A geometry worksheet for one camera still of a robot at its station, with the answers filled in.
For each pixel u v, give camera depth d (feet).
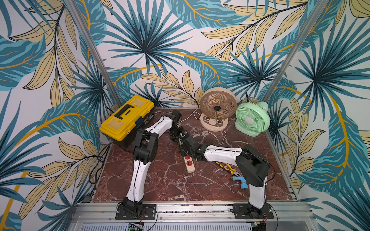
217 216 2.40
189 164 2.88
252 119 2.82
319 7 2.25
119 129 2.80
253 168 1.63
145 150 1.95
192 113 3.73
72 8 2.21
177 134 2.87
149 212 2.42
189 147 2.32
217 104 2.93
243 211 2.41
